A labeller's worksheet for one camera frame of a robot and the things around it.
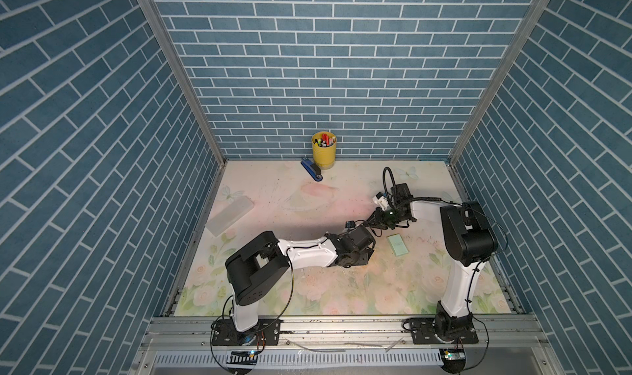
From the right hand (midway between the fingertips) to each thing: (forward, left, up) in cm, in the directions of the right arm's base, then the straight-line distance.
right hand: (369, 224), depth 98 cm
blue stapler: (+24, +26, +4) cm, 35 cm away
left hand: (-16, 0, +2) cm, 17 cm away
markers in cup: (+35, +21, +13) cm, 43 cm away
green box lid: (-9, -10, +1) cm, 14 cm away
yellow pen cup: (+29, +21, +13) cm, 38 cm away
